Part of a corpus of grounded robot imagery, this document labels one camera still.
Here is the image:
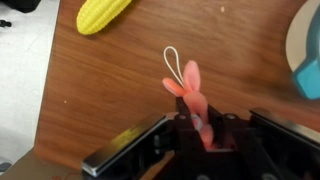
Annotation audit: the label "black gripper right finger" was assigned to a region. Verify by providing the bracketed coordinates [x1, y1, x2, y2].
[207, 104, 320, 180]

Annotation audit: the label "white pot with teal handles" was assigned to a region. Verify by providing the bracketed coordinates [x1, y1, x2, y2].
[285, 0, 320, 101]

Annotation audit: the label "person in dark clothes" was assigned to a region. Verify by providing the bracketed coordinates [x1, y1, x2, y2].
[0, 0, 43, 14]

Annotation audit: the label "black tipped tripod legs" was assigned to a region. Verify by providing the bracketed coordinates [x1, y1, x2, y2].
[0, 19, 13, 29]

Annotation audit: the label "small grey round disc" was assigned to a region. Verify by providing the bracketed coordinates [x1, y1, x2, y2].
[0, 161, 12, 174]

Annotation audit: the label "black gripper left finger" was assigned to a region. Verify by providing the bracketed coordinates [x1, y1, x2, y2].
[81, 96, 205, 180]

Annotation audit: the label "pink bunny toy with loop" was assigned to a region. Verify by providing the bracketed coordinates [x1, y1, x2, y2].
[162, 45, 215, 150]

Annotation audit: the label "yellow toy corn cob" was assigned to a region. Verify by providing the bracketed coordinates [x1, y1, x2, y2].
[76, 0, 133, 36]

